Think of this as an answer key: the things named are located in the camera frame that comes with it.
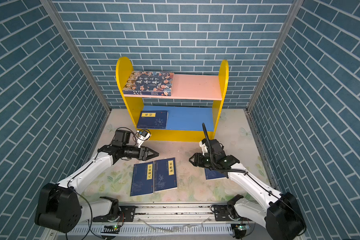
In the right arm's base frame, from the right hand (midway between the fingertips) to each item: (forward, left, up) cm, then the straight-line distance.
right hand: (191, 158), depth 80 cm
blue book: (-9, +27, -11) cm, 31 cm away
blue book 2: (-5, +15, -12) cm, 20 cm away
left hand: (-1, +18, +4) cm, 19 cm away
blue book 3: (-3, -13, -12) cm, 18 cm away
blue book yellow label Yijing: (+23, +26, +4) cm, 35 cm away
